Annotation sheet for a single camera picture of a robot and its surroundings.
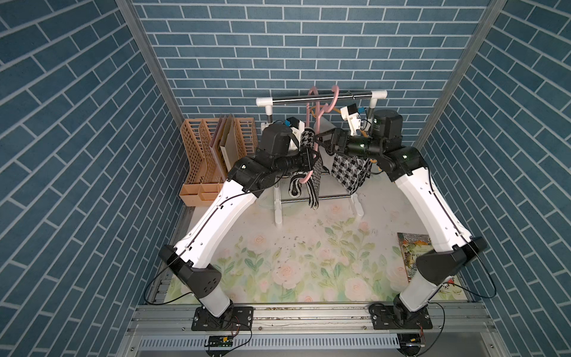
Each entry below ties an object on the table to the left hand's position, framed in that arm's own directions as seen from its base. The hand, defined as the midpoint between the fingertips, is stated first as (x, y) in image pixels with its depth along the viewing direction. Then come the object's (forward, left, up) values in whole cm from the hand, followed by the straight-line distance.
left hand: (326, 156), depth 65 cm
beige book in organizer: (+18, +34, -14) cm, 41 cm away
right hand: (+4, +2, +3) cm, 5 cm away
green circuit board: (-41, +33, -45) cm, 69 cm away
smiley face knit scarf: (+10, -13, -17) cm, 24 cm away
